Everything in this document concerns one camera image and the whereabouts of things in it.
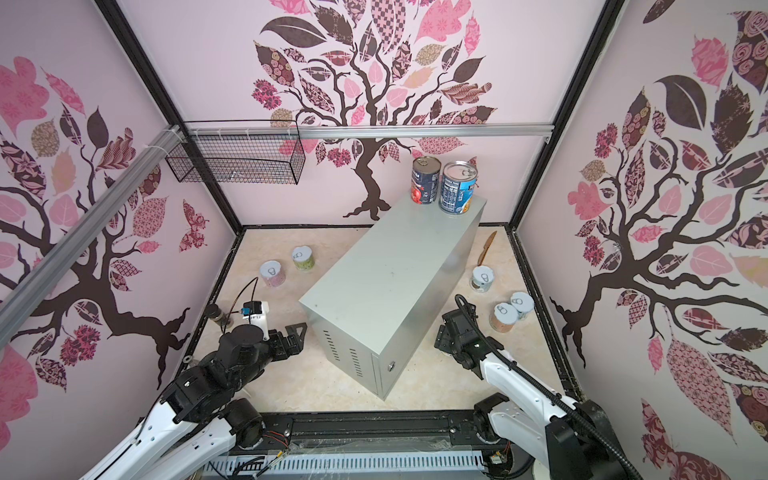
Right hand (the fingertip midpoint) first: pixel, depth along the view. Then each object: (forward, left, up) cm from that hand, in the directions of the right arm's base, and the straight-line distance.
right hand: (449, 334), depth 88 cm
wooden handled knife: (+36, -19, -4) cm, 41 cm away
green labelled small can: (+29, +49, +2) cm, 57 cm away
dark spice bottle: (+5, +69, +7) cm, 70 cm away
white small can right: (+18, -13, +3) cm, 23 cm away
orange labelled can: (+4, -17, +2) cm, 18 cm away
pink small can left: (+22, +58, +3) cm, 62 cm away
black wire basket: (+50, +66, +32) cm, 89 cm away
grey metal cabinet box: (-8, +20, +32) cm, 38 cm away
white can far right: (+9, -24, +3) cm, 26 cm away
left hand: (-5, +42, +14) cm, 45 cm away
